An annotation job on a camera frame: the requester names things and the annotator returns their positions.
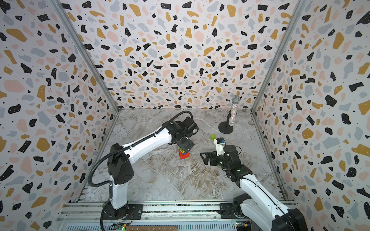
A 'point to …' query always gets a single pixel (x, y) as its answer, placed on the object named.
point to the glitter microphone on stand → (227, 127)
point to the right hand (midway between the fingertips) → (205, 151)
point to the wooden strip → (151, 228)
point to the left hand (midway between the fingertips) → (185, 139)
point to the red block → (183, 156)
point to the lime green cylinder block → (212, 137)
